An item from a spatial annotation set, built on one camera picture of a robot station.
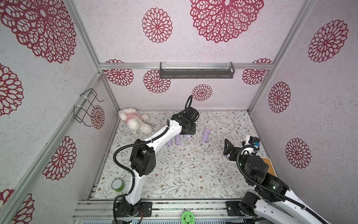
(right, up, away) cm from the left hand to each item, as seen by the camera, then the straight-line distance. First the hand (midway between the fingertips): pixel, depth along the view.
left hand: (190, 131), depth 89 cm
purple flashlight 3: (+13, -2, +14) cm, 19 cm away
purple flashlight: (-14, -9, +8) cm, 19 cm away
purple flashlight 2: (-8, -7, +10) cm, 15 cm away
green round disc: (-3, -41, -22) cm, 46 cm away
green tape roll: (-42, -30, -11) cm, 52 cm away
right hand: (+19, -4, -21) cm, 29 cm away
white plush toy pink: (-36, +6, +3) cm, 37 cm away
